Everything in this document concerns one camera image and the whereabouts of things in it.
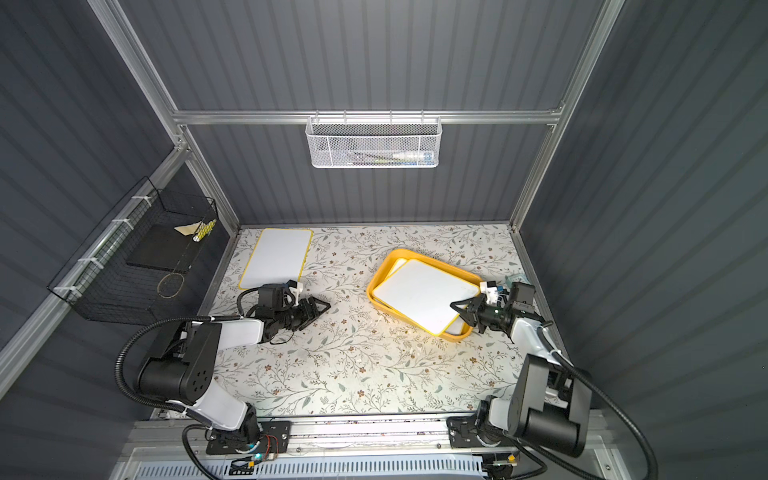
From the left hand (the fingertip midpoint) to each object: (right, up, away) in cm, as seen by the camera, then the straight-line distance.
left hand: (328, 312), depth 92 cm
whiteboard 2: (+41, -3, -3) cm, 41 cm away
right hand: (+38, +3, -9) cm, 40 cm away
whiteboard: (-23, +17, +20) cm, 35 cm away
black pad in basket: (-38, +20, -17) cm, 46 cm away
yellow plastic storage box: (+16, +13, +8) cm, 23 cm away
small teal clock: (+61, +10, +10) cm, 62 cm away
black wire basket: (-44, +11, -28) cm, 54 cm away
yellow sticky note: (-37, +25, -10) cm, 46 cm away
